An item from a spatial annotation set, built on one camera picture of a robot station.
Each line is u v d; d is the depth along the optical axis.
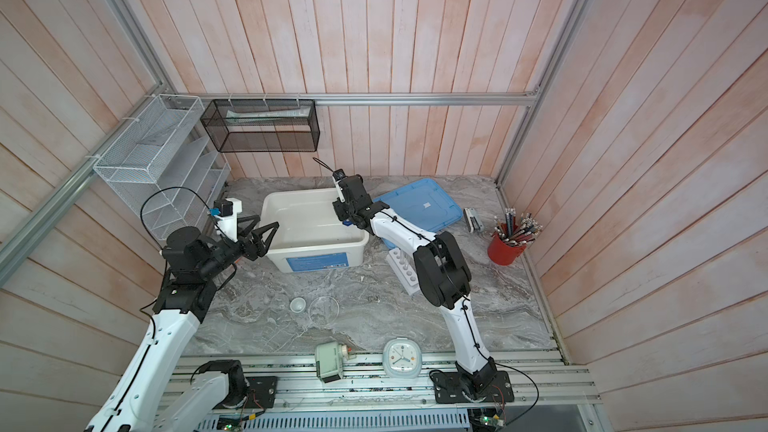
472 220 1.07
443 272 0.55
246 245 0.63
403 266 0.91
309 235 1.00
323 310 0.88
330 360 0.75
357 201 0.75
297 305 0.86
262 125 0.97
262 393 0.73
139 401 0.41
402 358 0.76
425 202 1.14
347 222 1.03
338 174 0.84
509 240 0.84
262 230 0.66
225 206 0.60
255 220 0.73
